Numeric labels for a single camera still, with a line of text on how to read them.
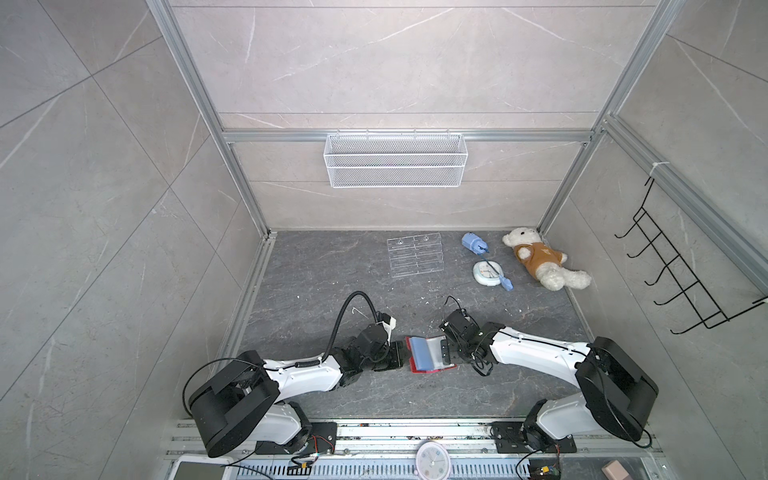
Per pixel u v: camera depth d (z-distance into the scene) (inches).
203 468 25.9
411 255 42.2
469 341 26.1
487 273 40.8
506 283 39.1
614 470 26.7
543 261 39.6
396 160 39.7
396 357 28.6
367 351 25.8
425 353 34.4
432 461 27.0
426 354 34.0
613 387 16.8
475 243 42.5
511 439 29.2
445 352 31.5
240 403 16.7
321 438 28.5
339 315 26.5
